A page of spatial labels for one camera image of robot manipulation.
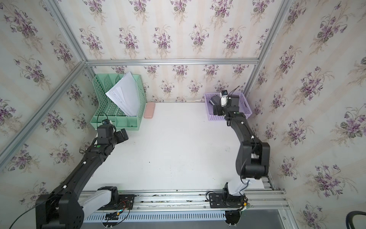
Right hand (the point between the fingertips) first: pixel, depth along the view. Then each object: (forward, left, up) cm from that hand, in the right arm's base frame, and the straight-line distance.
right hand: (224, 103), depth 91 cm
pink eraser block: (+12, +56, -21) cm, 61 cm away
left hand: (-21, +64, -6) cm, 68 cm away
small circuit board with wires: (-60, +61, -22) cm, 88 cm away
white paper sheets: (+6, +67, +1) cm, 67 cm away
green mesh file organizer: (+13, +92, -22) cm, 96 cm away
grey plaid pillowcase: (+19, +1, -15) cm, 24 cm away
